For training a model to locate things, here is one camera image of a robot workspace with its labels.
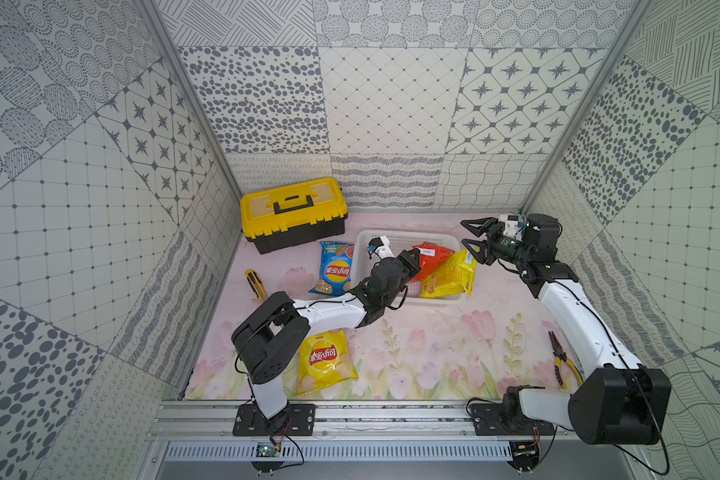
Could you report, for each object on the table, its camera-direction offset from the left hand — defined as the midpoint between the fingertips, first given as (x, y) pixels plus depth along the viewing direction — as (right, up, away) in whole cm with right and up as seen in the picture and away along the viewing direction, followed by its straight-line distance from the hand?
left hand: (425, 244), depth 80 cm
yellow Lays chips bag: (-27, -31, -2) cm, 42 cm away
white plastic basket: (-7, +1, +2) cm, 7 cm away
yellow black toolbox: (-41, +9, +17) cm, 45 cm away
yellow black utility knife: (-53, -14, +18) cm, 58 cm away
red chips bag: (+3, -4, +5) cm, 7 cm away
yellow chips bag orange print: (+9, -9, +4) cm, 13 cm away
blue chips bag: (-27, -7, +18) cm, 33 cm away
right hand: (+9, +3, -3) cm, 10 cm away
